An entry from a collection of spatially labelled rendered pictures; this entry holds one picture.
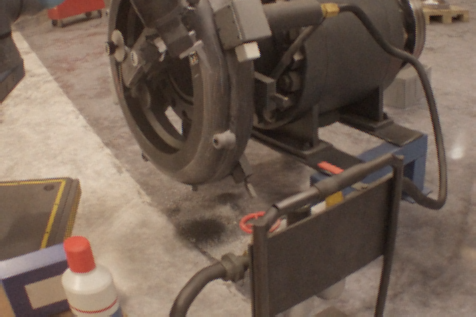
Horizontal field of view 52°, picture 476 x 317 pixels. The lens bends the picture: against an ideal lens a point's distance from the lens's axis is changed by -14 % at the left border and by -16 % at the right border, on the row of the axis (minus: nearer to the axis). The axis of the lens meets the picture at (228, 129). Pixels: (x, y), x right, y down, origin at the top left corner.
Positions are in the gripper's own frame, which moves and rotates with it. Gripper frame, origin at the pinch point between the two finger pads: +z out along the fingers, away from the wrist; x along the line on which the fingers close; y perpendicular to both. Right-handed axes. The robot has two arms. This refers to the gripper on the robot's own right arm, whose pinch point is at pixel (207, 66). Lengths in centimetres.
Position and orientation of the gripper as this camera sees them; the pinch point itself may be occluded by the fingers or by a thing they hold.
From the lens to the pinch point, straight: 105.1
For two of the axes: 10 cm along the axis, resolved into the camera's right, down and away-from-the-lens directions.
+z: 4.2, 7.5, 5.1
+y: -8.7, 5.0, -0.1
